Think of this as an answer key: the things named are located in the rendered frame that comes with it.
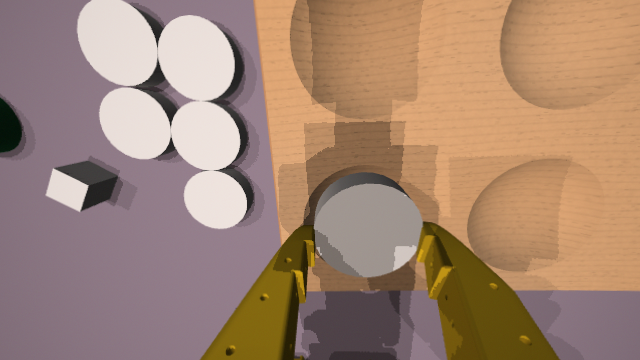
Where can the orange tray with round pockets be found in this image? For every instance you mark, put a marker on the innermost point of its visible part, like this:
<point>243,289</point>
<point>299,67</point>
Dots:
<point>513,124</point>

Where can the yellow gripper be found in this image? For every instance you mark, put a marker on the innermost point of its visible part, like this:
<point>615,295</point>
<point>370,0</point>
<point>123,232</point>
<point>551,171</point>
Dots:
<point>482,317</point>

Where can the green disc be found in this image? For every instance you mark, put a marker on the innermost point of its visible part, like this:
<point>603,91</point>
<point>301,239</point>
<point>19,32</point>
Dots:
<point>10,128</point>

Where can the white disc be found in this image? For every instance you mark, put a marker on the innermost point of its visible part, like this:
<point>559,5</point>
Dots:
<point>366,225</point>
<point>199,59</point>
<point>138,122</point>
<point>218,199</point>
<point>120,42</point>
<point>209,135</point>

